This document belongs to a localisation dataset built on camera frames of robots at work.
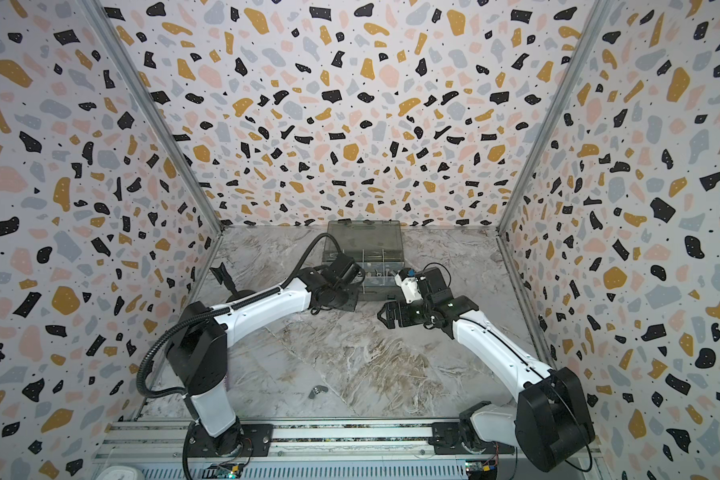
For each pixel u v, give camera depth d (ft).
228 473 2.31
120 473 2.18
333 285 2.12
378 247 4.25
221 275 2.71
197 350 1.50
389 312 2.40
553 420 1.32
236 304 1.68
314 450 2.40
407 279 2.50
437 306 2.08
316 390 2.67
